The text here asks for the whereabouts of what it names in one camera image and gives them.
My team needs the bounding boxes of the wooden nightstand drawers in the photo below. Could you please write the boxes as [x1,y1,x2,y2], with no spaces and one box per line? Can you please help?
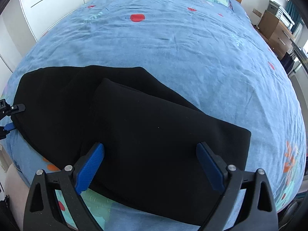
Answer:
[258,10,294,60]

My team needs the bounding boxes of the teal curtain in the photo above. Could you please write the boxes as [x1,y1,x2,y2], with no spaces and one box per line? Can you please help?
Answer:
[285,0,304,33]

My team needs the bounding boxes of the white wardrobe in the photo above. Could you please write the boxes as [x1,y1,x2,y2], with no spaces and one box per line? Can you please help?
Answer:
[1,0,90,85]

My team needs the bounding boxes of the black pants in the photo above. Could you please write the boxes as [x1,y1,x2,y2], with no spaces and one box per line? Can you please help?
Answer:
[12,66,251,226]

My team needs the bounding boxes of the grey storage box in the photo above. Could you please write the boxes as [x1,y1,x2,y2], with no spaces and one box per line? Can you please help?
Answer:
[267,0,280,15]

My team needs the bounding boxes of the blue patterned bed sheet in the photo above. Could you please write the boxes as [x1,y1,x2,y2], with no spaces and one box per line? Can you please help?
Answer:
[1,0,306,230]

